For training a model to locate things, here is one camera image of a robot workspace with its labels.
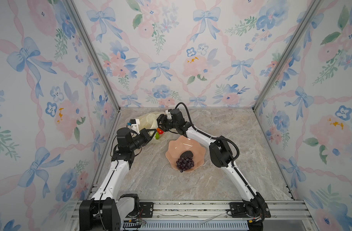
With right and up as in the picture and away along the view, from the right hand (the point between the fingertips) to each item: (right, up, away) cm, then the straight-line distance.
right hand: (153, 121), depth 94 cm
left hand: (+5, -5, -16) cm, 18 cm away
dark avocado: (+21, -20, -3) cm, 30 cm away
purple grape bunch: (+20, -24, -12) cm, 34 cm away
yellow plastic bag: (0, 0, -13) cm, 13 cm away
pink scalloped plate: (+15, -17, +1) cm, 23 cm away
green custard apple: (+2, -10, +5) cm, 11 cm away
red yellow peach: (+4, -7, +7) cm, 11 cm away
